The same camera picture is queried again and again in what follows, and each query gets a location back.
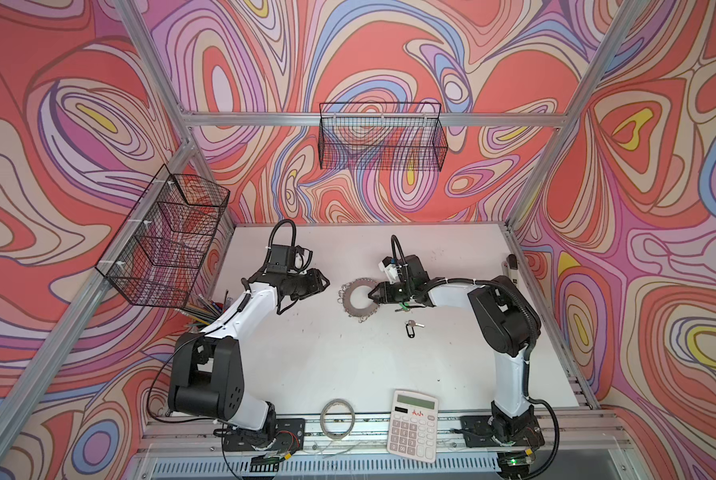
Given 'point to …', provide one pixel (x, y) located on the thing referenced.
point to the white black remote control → (513, 269)
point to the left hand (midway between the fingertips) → (329, 284)
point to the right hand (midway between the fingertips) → (376, 302)
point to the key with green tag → (404, 307)
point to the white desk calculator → (413, 425)
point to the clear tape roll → (337, 436)
